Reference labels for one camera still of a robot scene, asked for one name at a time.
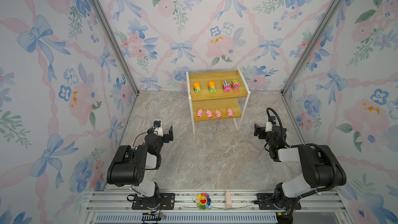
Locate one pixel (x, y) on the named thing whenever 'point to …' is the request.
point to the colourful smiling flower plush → (203, 201)
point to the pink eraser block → (228, 200)
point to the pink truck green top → (235, 85)
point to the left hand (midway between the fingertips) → (164, 125)
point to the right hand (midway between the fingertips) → (263, 123)
